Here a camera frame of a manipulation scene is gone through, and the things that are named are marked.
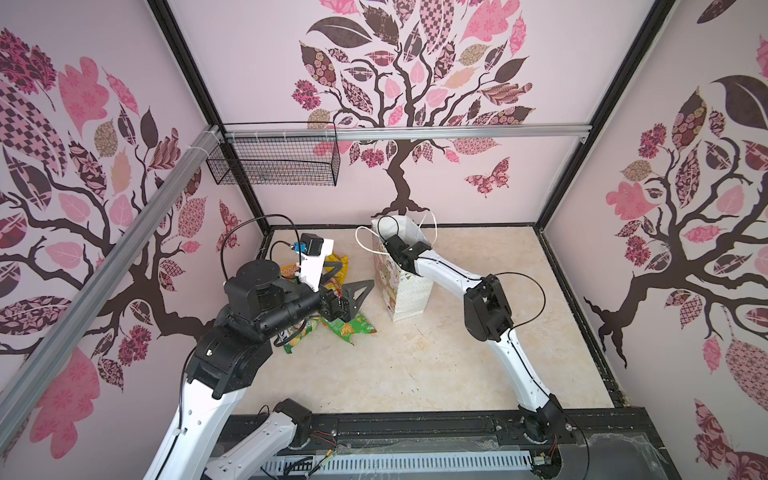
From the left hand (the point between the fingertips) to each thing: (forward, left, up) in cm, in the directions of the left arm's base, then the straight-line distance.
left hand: (356, 281), depth 56 cm
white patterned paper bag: (+12, -10, -24) cm, 29 cm away
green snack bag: (+7, +3, -35) cm, 35 cm away
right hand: (+24, -8, -38) cm, 46 cm away
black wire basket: (+54, +31, -6) cm, 62 cm away
